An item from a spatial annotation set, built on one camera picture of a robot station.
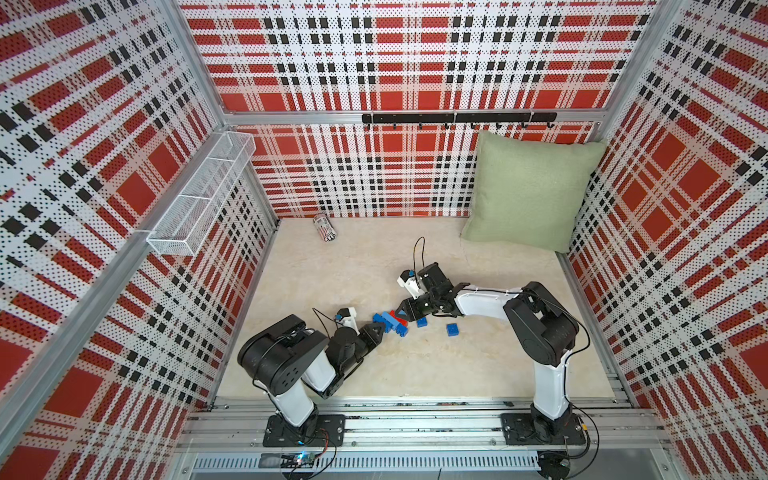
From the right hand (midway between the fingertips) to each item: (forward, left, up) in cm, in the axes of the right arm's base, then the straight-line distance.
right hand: (403, 312), depth 93 cm
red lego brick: (-4, 0, 0) cm, 4 cm away
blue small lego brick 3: (-5, -15, -2) cm, 16 cm away
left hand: (-4, +4, 0) cm, 6 cm away
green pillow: (+33, -42, +20) cm, 57 cm away
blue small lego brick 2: (-3, -6, -1) cm, 7 cm away
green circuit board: (-38, +24, 0) cm, 45 cm away
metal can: (+36, +31, +1) cm, 47 cm away
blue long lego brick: (-3, +7, 0) cm, 8 cm away
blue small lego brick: (-5, +1, -2) cm, 6 cm away
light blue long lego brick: (-3, +4, 0) cm, 5 cm away
